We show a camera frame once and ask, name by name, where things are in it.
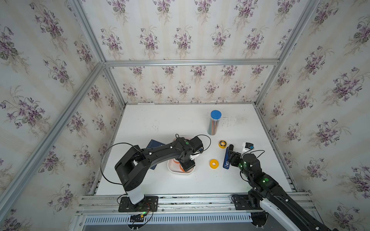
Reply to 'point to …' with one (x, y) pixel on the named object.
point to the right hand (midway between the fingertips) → (233, 152)
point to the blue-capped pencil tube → (215, 116)
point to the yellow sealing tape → (214, 163)
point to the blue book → (153, 144)
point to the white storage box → (174, 168)
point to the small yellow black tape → (222, 144)
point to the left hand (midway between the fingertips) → (188, 166)
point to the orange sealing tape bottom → (180, 166)
